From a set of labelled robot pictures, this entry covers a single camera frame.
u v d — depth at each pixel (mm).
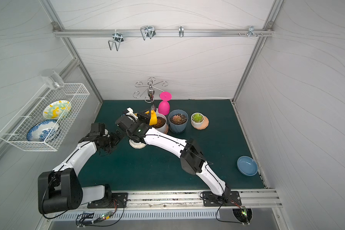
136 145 934
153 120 817
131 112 734
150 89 880
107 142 733
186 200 751
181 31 789
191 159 516
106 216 688
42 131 625
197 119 965
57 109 701
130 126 616
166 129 1005
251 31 765
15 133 553
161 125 909
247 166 856
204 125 1038
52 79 640
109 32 794
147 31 761
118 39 785
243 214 716
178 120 957
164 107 921
